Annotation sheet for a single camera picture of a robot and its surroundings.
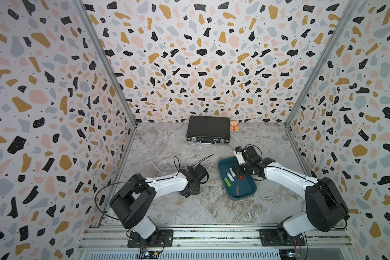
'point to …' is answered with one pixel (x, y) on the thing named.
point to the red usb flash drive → (241, 177)
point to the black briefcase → (208, 130)
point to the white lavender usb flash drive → (230, 177)
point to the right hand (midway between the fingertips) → (235, 168)
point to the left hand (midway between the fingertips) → (195, 190)
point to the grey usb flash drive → (237, 190)
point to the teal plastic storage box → (247, 185)
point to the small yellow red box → (234, 125)
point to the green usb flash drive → (227, 182)
